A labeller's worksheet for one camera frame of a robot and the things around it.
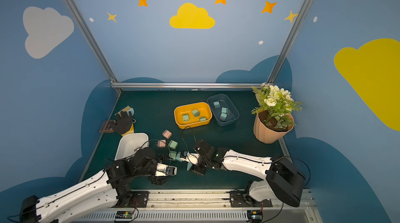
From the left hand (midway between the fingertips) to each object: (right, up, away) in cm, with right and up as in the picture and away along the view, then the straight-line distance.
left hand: (171, 162), depth 76 cm
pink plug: (-7, +10, +19) cm, 23 cm away
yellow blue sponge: (-38, +25, +32) cm, 55 cm away
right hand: (+11, -2, +6) cm, 13 cm away
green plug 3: (+9, -5, +7) cm, 12 cm away
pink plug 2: (-9, +5, +15) cm, 18 cm away
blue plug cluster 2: (+2, -1, +11) cm, 12 cm away
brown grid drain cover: (-46, +15, +23) cm, 54 cm away
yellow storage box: (+9, +21, +31) cm, 39 cm away
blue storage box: (+33, +31, +38) cm, 59 cm away
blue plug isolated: (+32, +25, +31) cm, 52 cm away
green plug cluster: (+11, +23, +31) cm, 40 cm away
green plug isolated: (+16, +19, +28) cm, 37 cm away
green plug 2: (-1, +1, +9) cm, 9 cm away
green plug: (+4, +20, +28) cm, 35 cm away
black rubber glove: (-36, +17, +24) cm, 47 cm away
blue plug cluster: (+27, +28, +35) cm, 52 cm away
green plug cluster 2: (-2, +5, +15) cm, 16 cm away
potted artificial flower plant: (+56, +22, +10) cm, 61 cm away
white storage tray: (-28, +5, +17) cm, 33 cm away
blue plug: (+30, +21, +28) cm, 46 cm away
